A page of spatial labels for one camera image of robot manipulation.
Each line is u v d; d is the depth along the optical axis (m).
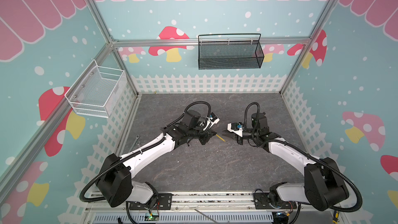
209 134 0.69
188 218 0.71
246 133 0.71
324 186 0.42
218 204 0.74
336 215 0.70
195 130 0.67
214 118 0.67
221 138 0.84
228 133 0.70
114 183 0.41
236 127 0.67
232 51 0.94
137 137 0.97
